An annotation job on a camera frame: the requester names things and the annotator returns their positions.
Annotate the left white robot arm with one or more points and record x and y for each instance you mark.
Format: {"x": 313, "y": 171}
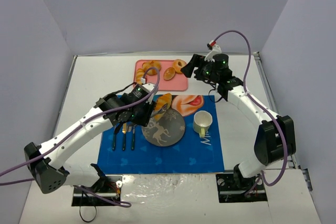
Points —
{"x": 47, "y": 162}

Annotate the gold knife dark handle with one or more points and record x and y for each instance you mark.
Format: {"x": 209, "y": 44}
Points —
{"x": 124, "y": 140}

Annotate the gold spoon dark handle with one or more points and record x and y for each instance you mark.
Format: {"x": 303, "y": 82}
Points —
{"x": 113, "y": 144}

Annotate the cream mug yellow handle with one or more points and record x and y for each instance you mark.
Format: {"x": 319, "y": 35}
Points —
{"x": 201, "y": 122}

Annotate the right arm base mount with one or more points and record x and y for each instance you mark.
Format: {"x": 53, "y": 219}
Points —
{"x": 252, "y": 190}

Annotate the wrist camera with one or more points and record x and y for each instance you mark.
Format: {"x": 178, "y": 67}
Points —
{"x": 145, "y": 83}
{"x": 214, "y": 50}

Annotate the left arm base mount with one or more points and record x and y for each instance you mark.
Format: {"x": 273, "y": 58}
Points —
{"x": 110, "y": 190}

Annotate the grey reindeer plate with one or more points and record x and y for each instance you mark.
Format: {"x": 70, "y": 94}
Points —
{"x": 167, "y": 131}

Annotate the croissant bread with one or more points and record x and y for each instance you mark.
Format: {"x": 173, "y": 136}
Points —
{"x": 163, "y": 100}
{"x": 140, "y": 76}

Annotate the blue cartoon placemat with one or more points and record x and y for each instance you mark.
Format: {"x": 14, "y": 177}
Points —
{"x": 191, "y": 154}

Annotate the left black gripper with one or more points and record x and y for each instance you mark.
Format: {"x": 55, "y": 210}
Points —
{"x": 151, "y": 109}

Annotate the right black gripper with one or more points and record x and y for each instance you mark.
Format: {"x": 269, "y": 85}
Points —
{"x": 198, "y": 67}

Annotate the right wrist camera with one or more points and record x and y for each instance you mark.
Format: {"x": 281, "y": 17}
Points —
{"x": 214, "y": 50}

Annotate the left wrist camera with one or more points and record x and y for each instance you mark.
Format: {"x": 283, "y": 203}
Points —
{"x": 145, "y": 83}

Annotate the sugared donut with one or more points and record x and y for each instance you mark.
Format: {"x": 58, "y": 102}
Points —
{"x": 178, "y": 64}

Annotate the small sesame bun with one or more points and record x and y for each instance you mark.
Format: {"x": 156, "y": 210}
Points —
{"x": 169, "y": 73}

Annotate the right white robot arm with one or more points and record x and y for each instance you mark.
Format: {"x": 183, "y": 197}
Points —
{"x": 275, "y": 138}

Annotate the gold fork dark handle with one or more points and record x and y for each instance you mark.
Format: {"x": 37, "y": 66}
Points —
{"x": 133, "y": 138}

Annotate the round striped bread roll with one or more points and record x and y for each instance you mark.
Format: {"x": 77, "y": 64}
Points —
{"x": 149, "y": 66}

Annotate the pink tray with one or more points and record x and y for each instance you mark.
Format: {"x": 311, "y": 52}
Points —
{"x": 178, "y": 83}

